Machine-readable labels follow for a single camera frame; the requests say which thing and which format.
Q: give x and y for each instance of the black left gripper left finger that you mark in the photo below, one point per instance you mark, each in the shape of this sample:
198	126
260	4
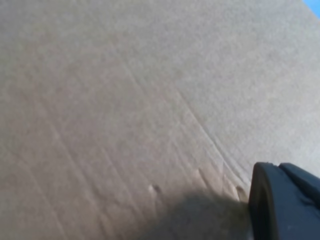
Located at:
278	209

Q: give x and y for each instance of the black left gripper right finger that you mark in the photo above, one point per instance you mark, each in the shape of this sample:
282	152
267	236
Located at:
307	183

